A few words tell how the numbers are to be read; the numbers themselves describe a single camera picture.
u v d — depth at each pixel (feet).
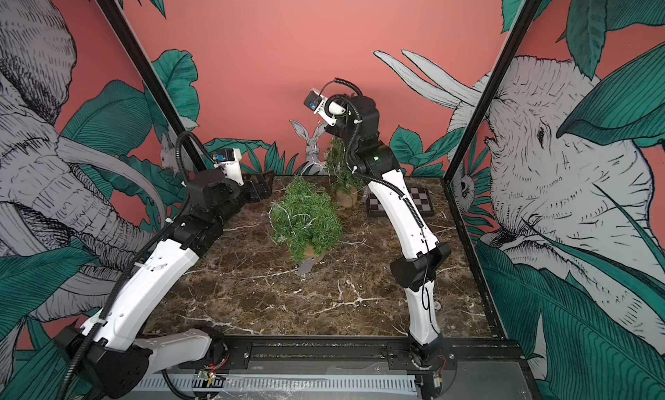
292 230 2.30
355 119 1.56
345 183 2.98
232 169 1.98
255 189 2.01
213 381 2.39
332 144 2.82
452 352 2.45
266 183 2.11
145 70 2.74
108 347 1.24
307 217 2.30
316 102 1.81
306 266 2.70
